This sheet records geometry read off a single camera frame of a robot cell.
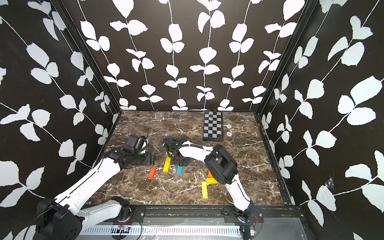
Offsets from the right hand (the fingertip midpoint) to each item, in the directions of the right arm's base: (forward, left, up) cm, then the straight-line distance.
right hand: (176, 162), depth 92 cm
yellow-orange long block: (-2, +6, 0) cm, 6 cm away
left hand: (-3, +13, +12) cm, 18 cm away
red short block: (-7, +14, 0) cm, 16 cm away
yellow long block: (-16, -17, -1) cm, 24 cm away
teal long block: (-5, -2, +1) cm, 6 cm away
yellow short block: (-12, -21, +1) cm, 24 cm away
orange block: (-8, -21, +1) cm, 22 cm away
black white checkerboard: (+28, -24, +2) cm, 37 cm away
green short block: (+3, +6, +1) cm, 7 cm away
